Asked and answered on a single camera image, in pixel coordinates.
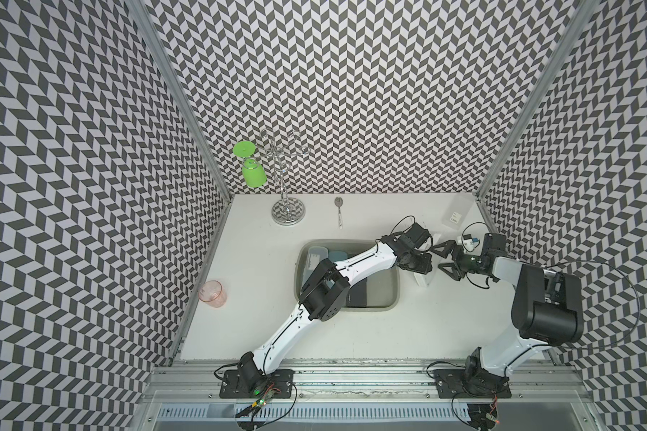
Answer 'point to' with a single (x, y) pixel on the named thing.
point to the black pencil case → (357, 294)
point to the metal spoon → (339, 202)
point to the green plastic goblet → (253, 171)
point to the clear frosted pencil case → (315, 254)
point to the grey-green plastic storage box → (378, 292)
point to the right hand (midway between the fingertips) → (433, 259)
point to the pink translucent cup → (212, 292)
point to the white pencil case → (424, 279)
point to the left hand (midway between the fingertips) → (429, 270)
